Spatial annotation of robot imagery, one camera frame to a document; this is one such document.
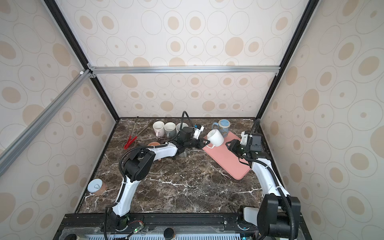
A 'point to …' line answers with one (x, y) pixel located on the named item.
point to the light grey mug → (170, 129)
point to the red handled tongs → (132, 138)
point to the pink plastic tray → (226, 158)
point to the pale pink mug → (159, 127)
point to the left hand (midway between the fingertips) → (213, 139)
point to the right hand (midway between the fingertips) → (229, 144)
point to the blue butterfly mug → (223, 126)
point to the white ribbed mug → (216, 138)
